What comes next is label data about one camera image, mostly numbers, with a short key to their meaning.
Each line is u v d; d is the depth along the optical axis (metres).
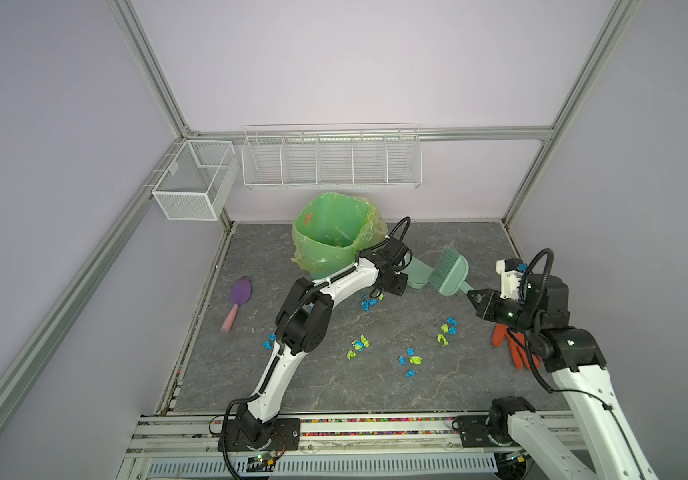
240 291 1.02
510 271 0.63
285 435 0.74
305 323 0.57
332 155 0.99
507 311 0.61
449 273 0.80
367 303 0.96
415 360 0.85
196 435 0.75
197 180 1.02
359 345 0.89
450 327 0.91
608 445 0.40
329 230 1.02
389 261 0.77
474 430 0.74
